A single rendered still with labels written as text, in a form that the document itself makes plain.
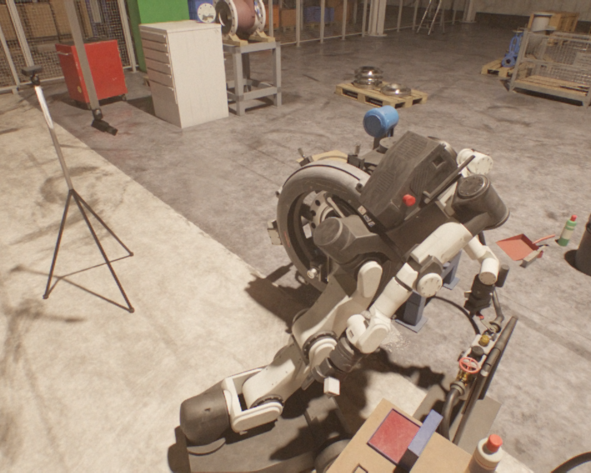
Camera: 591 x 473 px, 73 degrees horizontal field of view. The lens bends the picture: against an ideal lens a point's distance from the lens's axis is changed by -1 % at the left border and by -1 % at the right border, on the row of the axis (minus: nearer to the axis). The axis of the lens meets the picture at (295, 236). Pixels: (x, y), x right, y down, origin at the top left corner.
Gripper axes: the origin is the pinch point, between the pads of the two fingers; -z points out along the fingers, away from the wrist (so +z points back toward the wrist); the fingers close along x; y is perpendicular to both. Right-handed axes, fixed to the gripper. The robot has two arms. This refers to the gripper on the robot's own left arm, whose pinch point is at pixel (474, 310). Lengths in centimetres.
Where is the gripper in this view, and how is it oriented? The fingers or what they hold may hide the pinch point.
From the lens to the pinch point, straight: 195.1
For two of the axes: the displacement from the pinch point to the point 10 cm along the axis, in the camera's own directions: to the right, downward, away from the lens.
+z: 0.0, -8.3, -5.5
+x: 9.4, -2.0, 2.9
